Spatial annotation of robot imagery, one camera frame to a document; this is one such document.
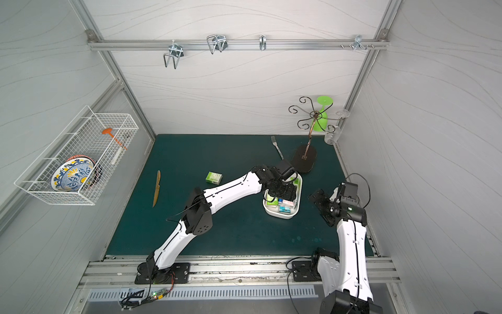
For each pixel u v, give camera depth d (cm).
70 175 62
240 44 80
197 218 53
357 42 77
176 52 78
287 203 84
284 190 75
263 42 75
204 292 70
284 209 88
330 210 56
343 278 41
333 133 93
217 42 76
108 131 79
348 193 59
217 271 75
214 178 98
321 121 88
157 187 98
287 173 68
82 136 70
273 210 86
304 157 108
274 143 118
